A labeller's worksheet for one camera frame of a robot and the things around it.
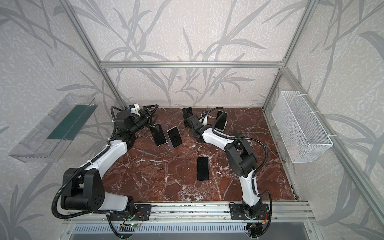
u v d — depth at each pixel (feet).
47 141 2.11
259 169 1.74
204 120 2.77
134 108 2.51
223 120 4.09
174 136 3.07
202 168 2.90
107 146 1.80
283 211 2.47
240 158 1.70
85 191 1.38
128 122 2.10
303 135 2.01
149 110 2.39
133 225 2.32
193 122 2.47
